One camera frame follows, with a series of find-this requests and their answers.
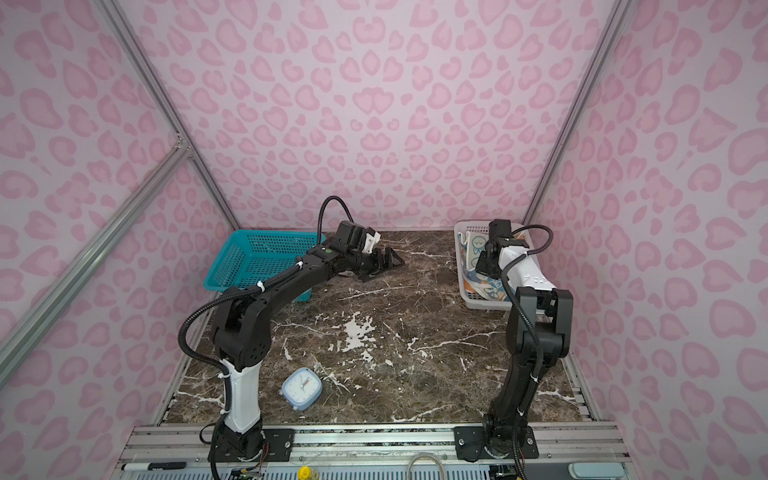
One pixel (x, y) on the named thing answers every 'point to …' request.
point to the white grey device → (597, 470)
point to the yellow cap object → (307, 473)
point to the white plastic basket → (475, 302)
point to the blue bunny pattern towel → (470, 246)
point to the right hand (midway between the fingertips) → (491, 267)
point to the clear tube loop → (423, 456)
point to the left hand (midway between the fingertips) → (398, 263)
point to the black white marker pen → (154, 466)
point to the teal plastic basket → (248, 256)
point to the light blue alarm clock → (301, 389)
